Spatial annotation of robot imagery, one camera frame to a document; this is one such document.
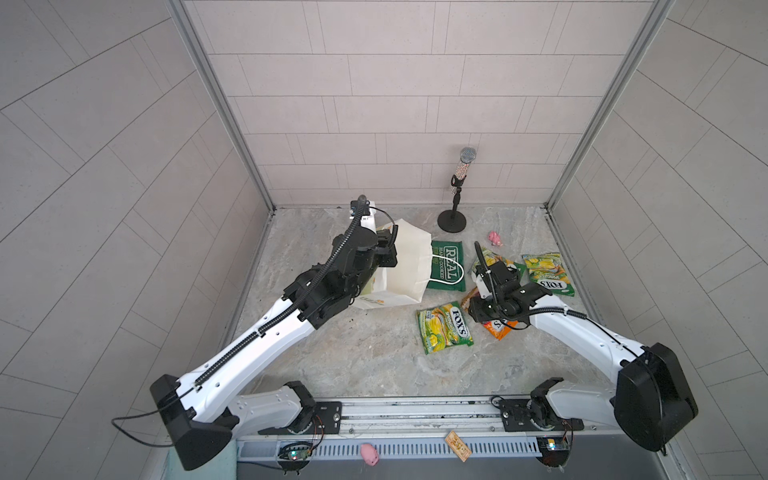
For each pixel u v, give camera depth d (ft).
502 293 2.09
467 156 2.94
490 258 3.25
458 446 2.19
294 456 2.12
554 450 2.24
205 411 1.19
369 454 2.14
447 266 3.23
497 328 2.75
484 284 2.28
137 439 1.34
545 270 3.10
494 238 3.44
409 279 2.65
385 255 1.89
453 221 3.66
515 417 2.33
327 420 2.32
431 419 2.37
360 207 1.84
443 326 2.71
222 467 2.11
